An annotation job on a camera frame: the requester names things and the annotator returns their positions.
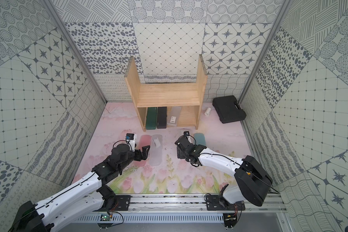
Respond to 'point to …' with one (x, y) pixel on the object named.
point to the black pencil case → (161, 118)
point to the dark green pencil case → (151, 118)
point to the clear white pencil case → (155, 150)
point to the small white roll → (207, 112)
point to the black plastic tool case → (228, 108)
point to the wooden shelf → (188, 95)
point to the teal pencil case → (199, 138)
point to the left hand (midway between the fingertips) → (142, 143)
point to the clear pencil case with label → (173, 116)
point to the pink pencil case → (144, 140)
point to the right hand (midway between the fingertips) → (186, 151)
